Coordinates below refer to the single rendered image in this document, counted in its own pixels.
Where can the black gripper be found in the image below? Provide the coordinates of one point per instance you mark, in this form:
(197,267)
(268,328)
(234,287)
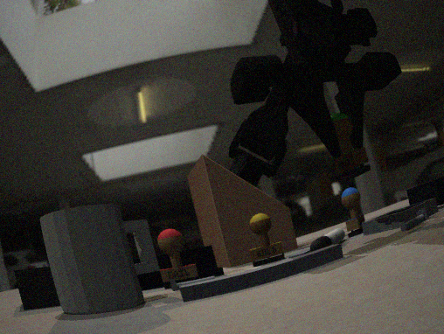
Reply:
(302,82)

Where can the wooden hand stamp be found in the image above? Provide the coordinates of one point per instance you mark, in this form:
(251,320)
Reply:
(171,242)

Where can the grey mug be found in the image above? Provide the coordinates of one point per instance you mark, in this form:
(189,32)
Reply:
(90,260)

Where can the brown hand stamp with blue knob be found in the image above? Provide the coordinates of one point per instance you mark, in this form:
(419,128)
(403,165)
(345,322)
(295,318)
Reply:
(350,200)

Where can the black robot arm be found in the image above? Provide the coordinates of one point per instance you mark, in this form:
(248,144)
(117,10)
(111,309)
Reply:
(265,129)

